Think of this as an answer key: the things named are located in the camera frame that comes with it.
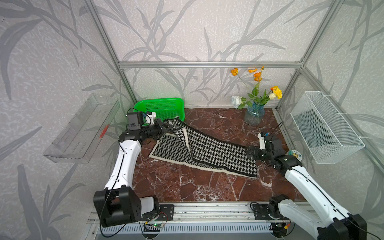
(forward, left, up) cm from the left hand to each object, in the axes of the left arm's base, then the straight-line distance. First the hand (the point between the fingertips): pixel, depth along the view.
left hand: (171, 125), depth 76 cm
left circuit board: (-41, +8, -29) cm, 51 cm away
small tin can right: (-6, -71, -18) cm, 73 cm away
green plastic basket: (+38, +15, -27) cm, 49 cm away
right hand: (-6, -44, -13) cm, 47 cm away
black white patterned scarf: (-4, -6, -13) cm, 15 cm away
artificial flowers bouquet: (+25, -50, 0) cm, 56 cm away
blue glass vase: (+22, -52, -15) cm, 58 cm away
